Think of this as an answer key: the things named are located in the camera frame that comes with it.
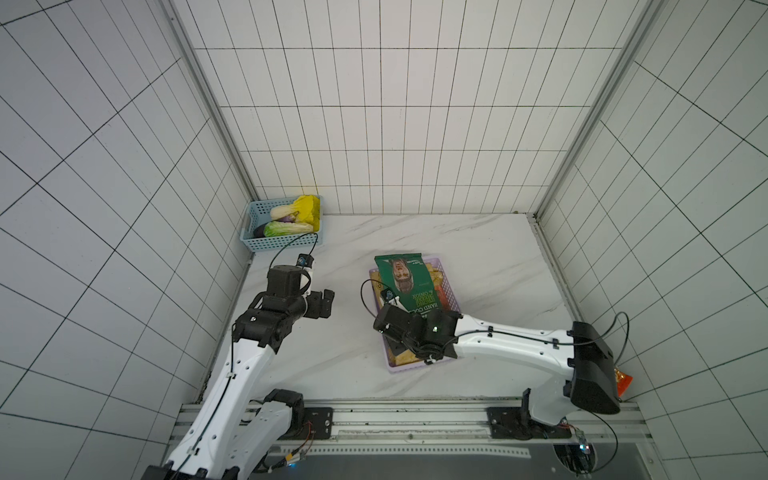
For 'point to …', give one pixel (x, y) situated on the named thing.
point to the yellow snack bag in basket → (309, 208)
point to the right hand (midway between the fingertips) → (385, 334)
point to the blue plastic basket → (259, 213)
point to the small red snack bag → (623, 381)
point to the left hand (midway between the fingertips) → (310, 298)
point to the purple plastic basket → (447, 291)
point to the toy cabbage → (277, 229)
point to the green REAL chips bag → (406, 276)
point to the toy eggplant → (259, 232)
